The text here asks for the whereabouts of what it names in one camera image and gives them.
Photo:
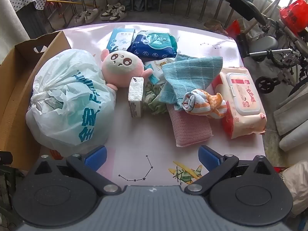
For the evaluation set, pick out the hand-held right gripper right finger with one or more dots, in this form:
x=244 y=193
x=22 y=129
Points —
x=208 y=158

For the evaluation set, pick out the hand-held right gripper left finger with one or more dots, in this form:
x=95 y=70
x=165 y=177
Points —
x=96 y=157

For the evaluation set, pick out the pink sponge cloth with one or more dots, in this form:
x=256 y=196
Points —
x=190 y=130

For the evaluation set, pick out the orange striped towel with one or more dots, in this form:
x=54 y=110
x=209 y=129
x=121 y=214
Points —
x=204 y=103

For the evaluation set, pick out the brown cardboard box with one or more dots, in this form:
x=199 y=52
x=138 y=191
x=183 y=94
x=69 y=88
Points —
x=14 y=101

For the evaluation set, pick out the white plastic bag teal print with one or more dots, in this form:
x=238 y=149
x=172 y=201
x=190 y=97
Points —
x=67 y=101

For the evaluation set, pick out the beige small tissue box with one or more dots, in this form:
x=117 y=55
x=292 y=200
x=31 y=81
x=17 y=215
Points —
x=136 y=105

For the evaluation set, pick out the green fluffy cloth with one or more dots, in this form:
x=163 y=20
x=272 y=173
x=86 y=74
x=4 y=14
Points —
x=154 y=101

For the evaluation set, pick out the teal checked cloth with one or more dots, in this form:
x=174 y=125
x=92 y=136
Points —
x=190 y=77

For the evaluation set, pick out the pink round plush toy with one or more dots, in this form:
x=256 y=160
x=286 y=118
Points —
x=120 y=65

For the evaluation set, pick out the dark blue wipes packet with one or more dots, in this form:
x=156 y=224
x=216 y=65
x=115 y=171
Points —
x=144 y=50

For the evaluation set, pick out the light blue bandage box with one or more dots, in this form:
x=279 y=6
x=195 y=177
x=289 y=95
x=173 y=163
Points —
x=120 y=39

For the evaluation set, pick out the pink printed tablecloth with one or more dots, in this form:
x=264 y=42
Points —
x=144 y=137

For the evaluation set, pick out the red white wet wipes pack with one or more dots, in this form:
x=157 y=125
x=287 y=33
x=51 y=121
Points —
x=243 y=93

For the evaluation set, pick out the cream plastic bag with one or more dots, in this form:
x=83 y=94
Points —
x=297 y=185

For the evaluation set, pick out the grey folded cushion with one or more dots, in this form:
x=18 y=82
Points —
x=293 y=115

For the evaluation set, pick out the white textured fabric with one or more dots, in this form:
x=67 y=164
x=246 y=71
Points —
x=12 y=28

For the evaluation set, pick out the small red plastic bag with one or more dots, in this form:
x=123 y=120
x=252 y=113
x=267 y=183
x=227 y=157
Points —
x=233 y=28

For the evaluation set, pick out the brown slipper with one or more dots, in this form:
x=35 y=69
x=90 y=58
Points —
x=215 y=25

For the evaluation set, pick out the dark grey cabinet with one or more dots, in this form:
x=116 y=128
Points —
x=33 y=21

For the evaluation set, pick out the yellow pole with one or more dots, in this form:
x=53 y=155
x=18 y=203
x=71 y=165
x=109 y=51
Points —
x=67 y=2

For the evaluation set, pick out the large red plastic bag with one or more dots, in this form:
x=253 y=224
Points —
x=294 y=14

